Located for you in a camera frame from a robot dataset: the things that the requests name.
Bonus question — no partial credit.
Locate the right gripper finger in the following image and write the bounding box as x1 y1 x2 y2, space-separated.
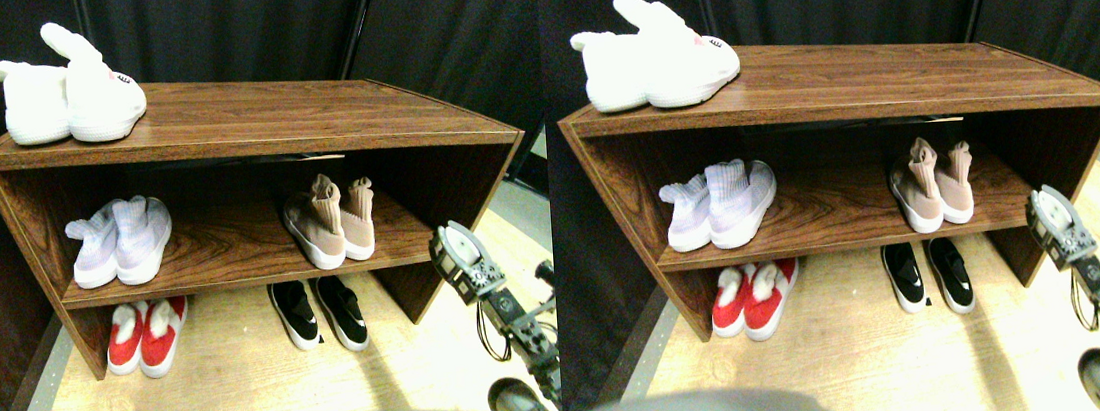
428 217 510 308
1025 181 1100 273

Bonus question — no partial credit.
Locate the black shoe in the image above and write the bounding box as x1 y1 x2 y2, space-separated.
880 242 930 316
267 279 324 354
923 237 978 318
313 274 372 355

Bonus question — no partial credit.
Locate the beige shoe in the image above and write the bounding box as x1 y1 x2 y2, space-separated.
887 137 946 237
280 173 349 274
338 176 379 262
935 141 977 226

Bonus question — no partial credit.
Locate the lilac shoe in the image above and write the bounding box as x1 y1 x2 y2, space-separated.
112 194 177 287
63 201 127 291
705 157 782 251
657 173 719 255

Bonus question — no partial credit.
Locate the red shoe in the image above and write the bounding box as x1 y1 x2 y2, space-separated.
740 258 805 343
136 296 192 380
104 301 153 377
709 264 759 340

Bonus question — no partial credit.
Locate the white shoe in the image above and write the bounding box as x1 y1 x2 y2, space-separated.
613 0 744 112
40 17 150 147
0 57 73 148
569 27 655 116

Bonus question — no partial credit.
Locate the brown shoe rack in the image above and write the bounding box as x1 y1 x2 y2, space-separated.
0 60 539 387
553 24 1100 350

